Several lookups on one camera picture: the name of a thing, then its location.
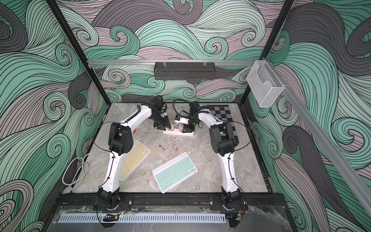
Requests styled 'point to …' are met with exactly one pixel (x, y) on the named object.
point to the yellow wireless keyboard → (133, 159)
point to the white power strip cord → (67, 189)
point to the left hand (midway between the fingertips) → (169, 126)
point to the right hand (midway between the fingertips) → (187, 127)
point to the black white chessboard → (223, 113)
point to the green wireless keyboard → (174, 171)
